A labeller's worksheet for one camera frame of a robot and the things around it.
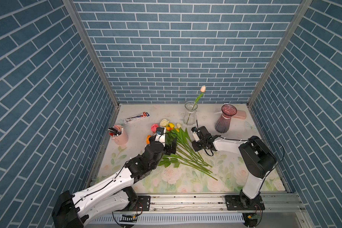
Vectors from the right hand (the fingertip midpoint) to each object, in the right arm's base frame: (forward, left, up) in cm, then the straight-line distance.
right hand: (194, 144), depth 97 cm
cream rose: (+14, +23, +4) cm, 28 cm away
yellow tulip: (+10, +17, +5) cm, 21 cm away
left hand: (-10, +13, +22) cm, 28 cm away
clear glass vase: (+19, +4, +9) cm, 22 cm away
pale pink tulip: (+25, -3, +28) cm, 38 cm away
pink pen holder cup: (-4, +49, +12) cm, 50 cm away
